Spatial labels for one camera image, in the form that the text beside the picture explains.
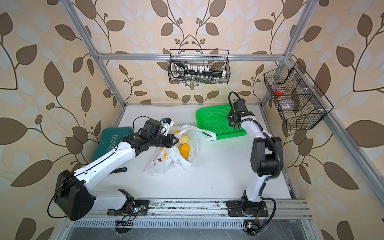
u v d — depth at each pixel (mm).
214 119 1116
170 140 691
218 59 912
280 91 807
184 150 908
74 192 394
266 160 492
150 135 610
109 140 940
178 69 842
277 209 687
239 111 739
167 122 721
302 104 731
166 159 752
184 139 940
